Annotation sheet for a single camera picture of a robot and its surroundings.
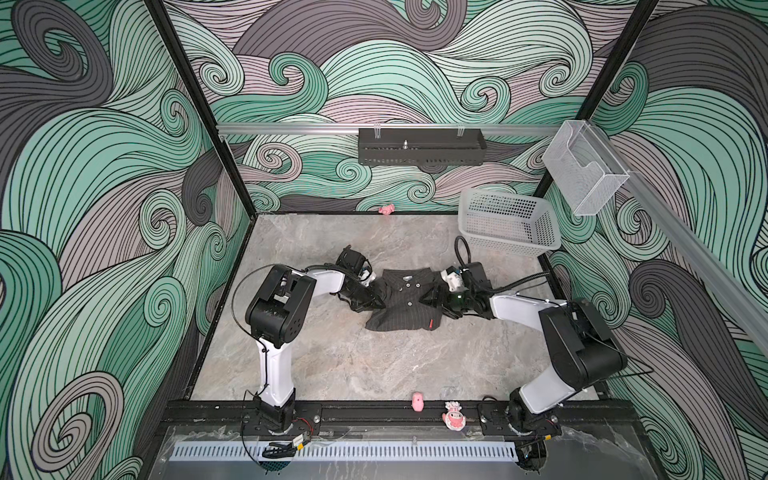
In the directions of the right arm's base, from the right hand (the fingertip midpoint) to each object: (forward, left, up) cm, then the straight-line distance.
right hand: (426, 303), depth 90 cm
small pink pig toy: (+42, +12, -1) cm, 44 cm away
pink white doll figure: (-31, -4, -1) cm, 31 cm away
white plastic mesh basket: (+38, -37, -5) cm, 54 cm away
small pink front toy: (-27, +4, -1) cm, 27 cm away
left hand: (+1, +13, -3) cm, 14 cm away
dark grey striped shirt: (-2, +7, +1) cm, 7 cm away
